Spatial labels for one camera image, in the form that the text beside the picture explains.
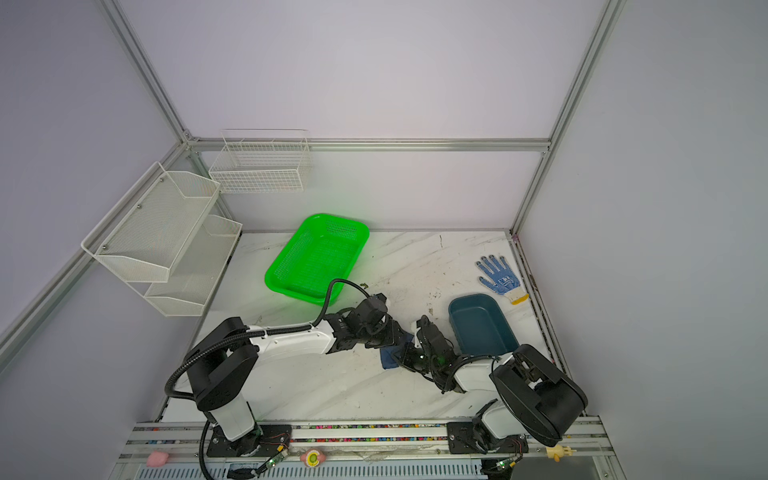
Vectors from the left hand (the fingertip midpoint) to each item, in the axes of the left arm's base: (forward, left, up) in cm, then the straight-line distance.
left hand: (402, 338), depth 84 cm
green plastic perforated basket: (+40, +30, -6) cm, 50 cm away
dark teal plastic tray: (+9, -27, -10) cm, 30 cm away
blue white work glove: (+25, -38, -6) cm, 46 cm away
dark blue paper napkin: (-4, +4, -6) cm, 8 cm away
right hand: (-3, +4, -5) cm, 7 cm away
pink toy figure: (-28, +59, -6) cm, 66 cm away
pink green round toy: (-28, +21, -2) cm, 35 cm away
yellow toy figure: (-27, -36, -2) cm, 45 cm away
